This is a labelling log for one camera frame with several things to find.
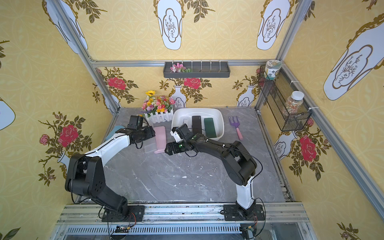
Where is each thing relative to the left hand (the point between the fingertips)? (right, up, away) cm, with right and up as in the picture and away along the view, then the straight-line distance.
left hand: (145, 132), depth 93 cm
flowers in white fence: (+7, +15, +7) cm, 18 cm away
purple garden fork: (+62, +5, +16) cm, 64 cm away
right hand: (+19, -7, -3) cm, 21 cm away
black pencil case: (+33, +5, +18) cm, 37 cm away
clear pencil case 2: (+5, -8, -5) cm, 11 cm away
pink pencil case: (+8, -2, +6) cm, 11 cm away
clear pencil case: (+26, +8, +18) cm, 33 cm away
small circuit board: (-4, -45, -20) cm, 50 cm away
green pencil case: (+42, +3, +13) cm, 44 cm away
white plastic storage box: (+22, +11, +20) cm, 32 cm away
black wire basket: (+86, +26, +9) cm, 90 cm away
